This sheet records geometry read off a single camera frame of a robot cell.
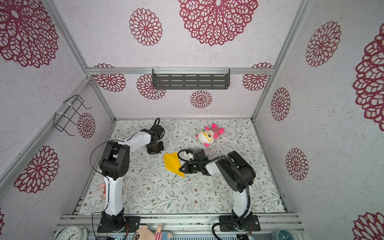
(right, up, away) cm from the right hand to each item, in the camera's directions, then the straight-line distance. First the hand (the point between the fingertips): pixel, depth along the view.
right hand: (179, 168), depth 93 cm
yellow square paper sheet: (-5, +2, +4) cm, 6 cm away
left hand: (-15, +8, +8) cm, 19 cm away
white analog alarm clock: (-46, -24, -24) cm, 57 cm away
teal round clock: (+50, -26, -23) cm, 61 cm away
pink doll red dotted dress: (-41, -7, -10) cm, 43 cm away
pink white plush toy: (+18, +20, +7) cm, 28 cm away
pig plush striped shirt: (-13, -22, -28) cm, 38 cm away
